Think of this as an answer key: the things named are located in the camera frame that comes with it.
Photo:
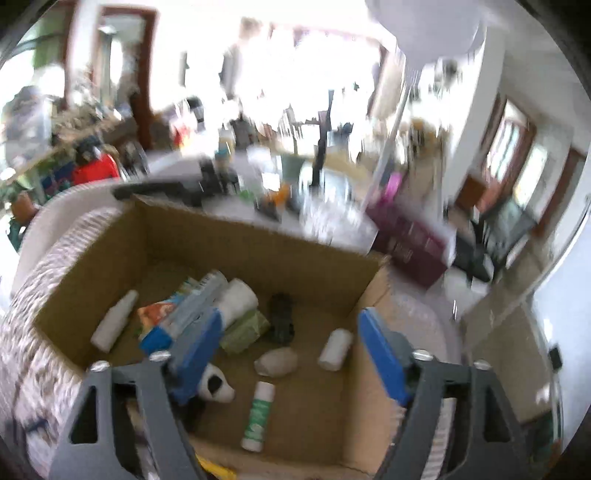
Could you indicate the yellow plastic item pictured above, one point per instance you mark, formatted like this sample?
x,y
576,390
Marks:
x,y
217,470

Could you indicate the white spray bottle blue label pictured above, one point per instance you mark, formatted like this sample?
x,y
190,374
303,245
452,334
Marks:
x,y
113,323

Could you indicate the brown cardboard box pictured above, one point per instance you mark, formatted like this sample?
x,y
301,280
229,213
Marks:
x,y
258,249

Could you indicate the maroon cardboard box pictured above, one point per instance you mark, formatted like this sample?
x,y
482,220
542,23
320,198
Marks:
x,y
411,249

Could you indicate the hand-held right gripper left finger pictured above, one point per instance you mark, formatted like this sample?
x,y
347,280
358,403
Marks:
x,y
198,350

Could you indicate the green white glue stick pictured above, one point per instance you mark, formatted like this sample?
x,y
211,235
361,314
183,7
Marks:
x,y
258,415

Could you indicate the white plastic bottle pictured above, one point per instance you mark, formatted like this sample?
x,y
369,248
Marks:
x,y
337,348

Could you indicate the small black object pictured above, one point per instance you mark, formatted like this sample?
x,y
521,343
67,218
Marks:
x,y
281,318

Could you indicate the white round floor lamp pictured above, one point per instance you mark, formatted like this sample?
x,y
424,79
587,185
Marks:
x,y
425,27

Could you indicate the blue tissue box bear print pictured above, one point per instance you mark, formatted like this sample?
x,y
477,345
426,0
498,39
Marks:
x,y
154,314

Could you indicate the white paper roll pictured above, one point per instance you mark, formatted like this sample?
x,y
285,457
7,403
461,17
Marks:
x,y
238,297

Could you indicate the green wet wipes packet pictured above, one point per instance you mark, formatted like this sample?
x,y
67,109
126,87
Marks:
x,y
244,334

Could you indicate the white blue glue bottle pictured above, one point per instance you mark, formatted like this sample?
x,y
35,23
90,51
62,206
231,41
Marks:
x,y
194,300

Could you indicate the black office chair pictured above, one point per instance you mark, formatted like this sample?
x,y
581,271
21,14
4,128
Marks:
x,y
508,221

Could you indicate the panda plush toy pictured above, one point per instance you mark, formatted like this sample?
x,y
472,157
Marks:
x,y
214,387

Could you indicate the white rectangular pack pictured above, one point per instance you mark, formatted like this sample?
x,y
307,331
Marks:
x,y
277,362

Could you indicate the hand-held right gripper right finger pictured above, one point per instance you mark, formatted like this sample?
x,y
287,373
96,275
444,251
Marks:
x,y
383,355

